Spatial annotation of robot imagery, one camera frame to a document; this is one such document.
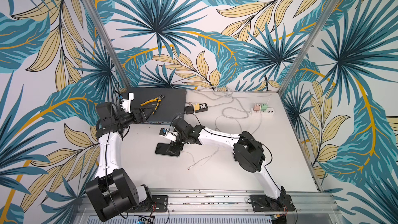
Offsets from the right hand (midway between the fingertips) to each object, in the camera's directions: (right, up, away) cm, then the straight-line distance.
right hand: (160, 155), depth 83 cm
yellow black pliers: (-7, +31, +24) cm, 40 cm away
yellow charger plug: (+19, +26, +20) cm, 38 cm away
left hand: (-4, +24, -8) cm, 26 cm away
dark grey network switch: (-1, +27, +24) cm, 36 cm away
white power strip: (+64, +21, +23) cm, 72 cm away
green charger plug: (+64, +26, +21) cm, 72 cm away
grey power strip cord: (+37, +28, +31) cm, 56 cm away
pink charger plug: (+59, +26, +20) cm, 67 cm away
